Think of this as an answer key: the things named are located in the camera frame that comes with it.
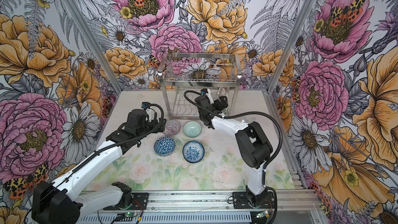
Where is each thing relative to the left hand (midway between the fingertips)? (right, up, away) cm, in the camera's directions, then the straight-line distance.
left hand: (157, 124), depth 82 cm
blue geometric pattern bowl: (+2, -13, +8) cm, 15 cm away
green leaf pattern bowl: (+36, +8, +1) cm, 36 cm away
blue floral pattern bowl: (+19, -16, +5) cm, 25 cm away
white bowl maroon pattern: (+37, +19, +22) cm, 48 cm away
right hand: (+34, +11, +10) cm, 37 cm away
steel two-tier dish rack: (+10, +32, +33) cm, 47 cm away
